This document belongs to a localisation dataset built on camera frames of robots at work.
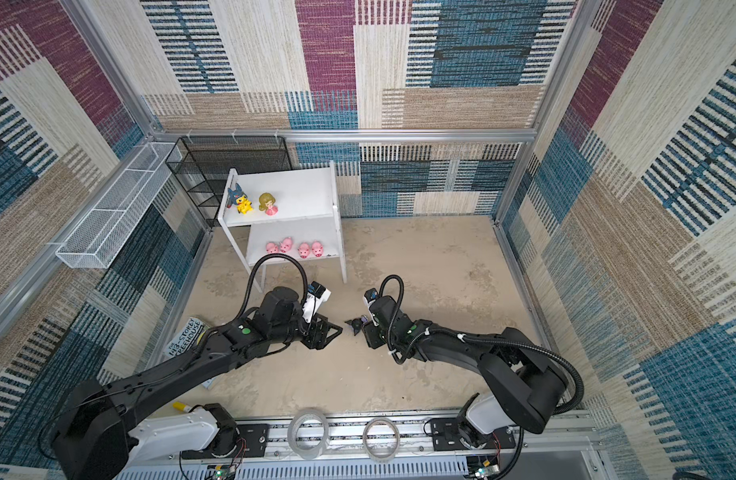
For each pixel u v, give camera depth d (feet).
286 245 2.93
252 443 2.39
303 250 2.91
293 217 2.53
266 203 2.44
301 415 2.45
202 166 3.37
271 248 2.93
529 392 1.42
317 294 2.31
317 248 2.93
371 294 2.60
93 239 2.31
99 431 1.29
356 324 2.96
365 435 2.42
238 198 2.43
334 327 2.43
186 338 2.90
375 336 2.56
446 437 2.39
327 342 2.36
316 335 2.33
